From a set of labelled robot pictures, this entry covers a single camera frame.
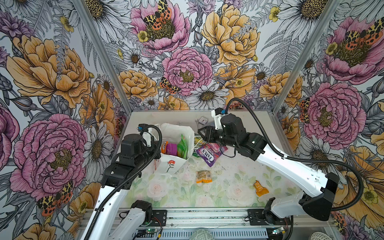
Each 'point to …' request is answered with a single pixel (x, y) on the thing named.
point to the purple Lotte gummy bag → (171, 149)
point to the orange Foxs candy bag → (163, 147)
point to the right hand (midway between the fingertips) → (201, 136)
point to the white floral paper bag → (169, 165)
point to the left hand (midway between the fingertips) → (159, 147)
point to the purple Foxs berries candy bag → (210, 152)
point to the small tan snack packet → (203, 176)
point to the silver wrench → (197, 121)
